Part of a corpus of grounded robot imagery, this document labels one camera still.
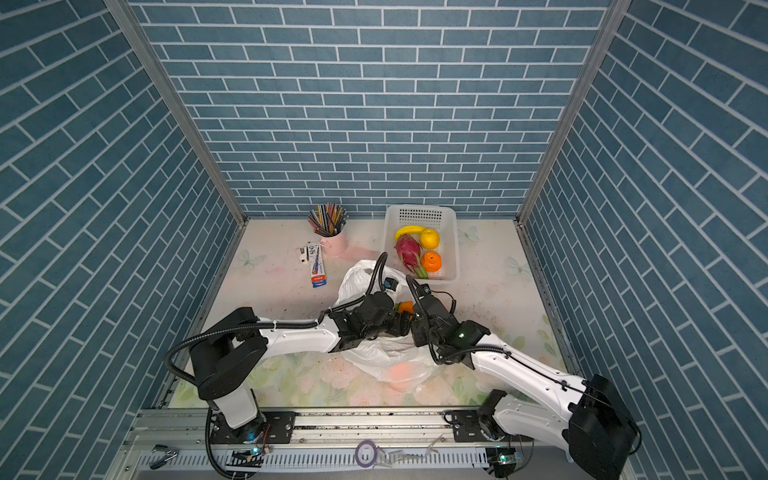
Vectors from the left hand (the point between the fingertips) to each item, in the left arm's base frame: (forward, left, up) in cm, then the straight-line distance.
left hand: (409, 315), depth 86 cm
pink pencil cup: (+28, +25, -2) cm, 37 cm away
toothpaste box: (+23, +31, -7) cm, 39 cm away
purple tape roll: (-31, +10, -7) cm, 33 cm away
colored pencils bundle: (+34, +27, +6) cm, 44 cm away
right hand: (-3, -1, +3) cm, 4 cm away
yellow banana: (+37, -3, -3) cm, 37 cm away
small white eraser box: (+27, +37, -6) cm, 46 cm away
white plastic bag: (-15, +5, +7) cm, 17 cm away
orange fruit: (+21, -9, -2) cm, 23 cm away
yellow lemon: (+32, -9, -2) cm, 33 cm away
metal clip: (-31, +60, -8) cm, 68 cm away
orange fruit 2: (+2, +1, +2) cm, 3 cm away
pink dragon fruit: (+24, -2, 0) cm, 24 cm away
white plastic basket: (+41, -14, -1) cm, 43 cm away
